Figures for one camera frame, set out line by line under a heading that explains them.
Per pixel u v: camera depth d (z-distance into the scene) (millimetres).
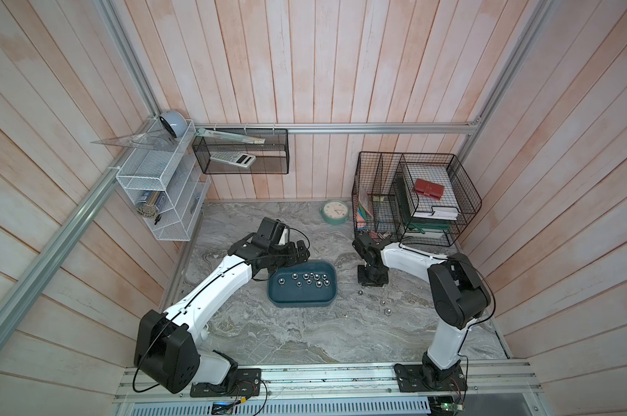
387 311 860
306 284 928
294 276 950
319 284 925
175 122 839
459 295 494
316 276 937
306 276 945
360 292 918
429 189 928
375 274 804
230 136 909
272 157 1085
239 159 981
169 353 400
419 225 970
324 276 937
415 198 934
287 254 714
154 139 861
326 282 928
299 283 926
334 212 1137
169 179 754
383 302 884
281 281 928
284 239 659
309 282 928
